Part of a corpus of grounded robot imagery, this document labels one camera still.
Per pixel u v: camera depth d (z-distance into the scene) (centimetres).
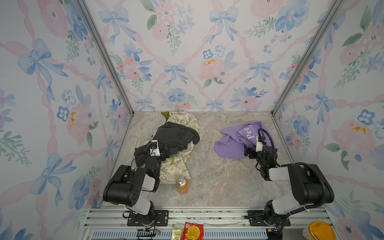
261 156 79
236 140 103
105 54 85
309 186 46
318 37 78
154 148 75
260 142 80
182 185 75
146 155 80
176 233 69
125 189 45
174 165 89
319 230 63
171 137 96
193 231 70
